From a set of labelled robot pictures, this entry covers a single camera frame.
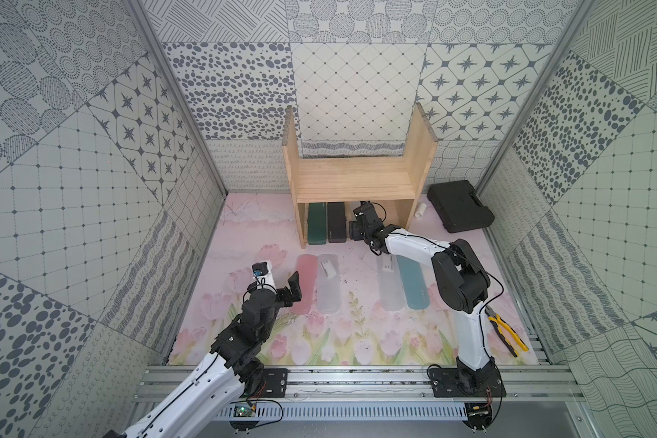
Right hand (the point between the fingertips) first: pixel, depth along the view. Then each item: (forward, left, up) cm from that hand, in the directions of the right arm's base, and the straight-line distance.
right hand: (364, 226), depth 101 cm
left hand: (-25, +26, +10) cm, 37 cm away
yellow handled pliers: (-37, -43, -8) cm, 58 cm away
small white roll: (+8, -22, -3) cm, 24 cm away
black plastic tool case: (+13, -40, -4) cm, 42 cm away
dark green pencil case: (0, +18, +2) cm, 18 cm away
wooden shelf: (+1, -8, +20) cm, 22 cm away
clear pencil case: (-21, -9, -7) cm, 24 cm away
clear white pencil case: (-21, +13, -7) cm, 25 cm away
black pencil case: (0, +10, +3) cm, 11 cm away
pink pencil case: (-13, +21, -7) cm, 26 cm away
